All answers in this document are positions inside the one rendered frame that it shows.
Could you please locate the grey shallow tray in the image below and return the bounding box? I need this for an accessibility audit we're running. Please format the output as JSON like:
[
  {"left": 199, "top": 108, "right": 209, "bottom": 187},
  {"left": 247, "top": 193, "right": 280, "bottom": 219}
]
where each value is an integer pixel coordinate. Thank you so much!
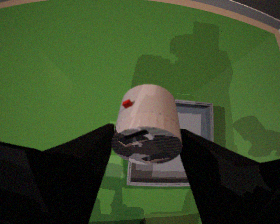
[{"left": 127, "top": 99, "right": 214, "bottom": 186}]

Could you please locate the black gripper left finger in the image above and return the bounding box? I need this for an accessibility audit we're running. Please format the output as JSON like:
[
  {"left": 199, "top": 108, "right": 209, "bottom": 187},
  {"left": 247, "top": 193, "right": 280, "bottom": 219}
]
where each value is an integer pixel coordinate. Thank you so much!
[{"left": 0, "top": 124, "right": 115, "bottom": 224}]

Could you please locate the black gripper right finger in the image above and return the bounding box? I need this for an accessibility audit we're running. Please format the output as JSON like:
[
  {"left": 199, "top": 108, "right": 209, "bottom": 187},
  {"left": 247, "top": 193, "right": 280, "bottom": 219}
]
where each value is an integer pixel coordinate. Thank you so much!
[{"left": 180, "top": 128, "right": 280, "bottom": 224}]

